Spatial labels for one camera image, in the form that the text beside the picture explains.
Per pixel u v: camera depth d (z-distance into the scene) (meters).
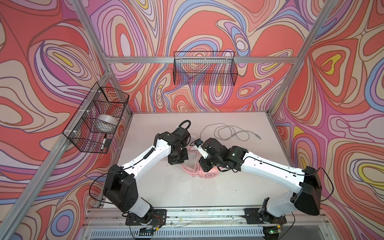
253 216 0.74
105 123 0.71
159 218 0.72
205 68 0.96
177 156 0.68
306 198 0.39
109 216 0.75
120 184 0.42
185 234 0.77
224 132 1.08
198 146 0.67
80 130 0.66
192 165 0.76
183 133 0.65
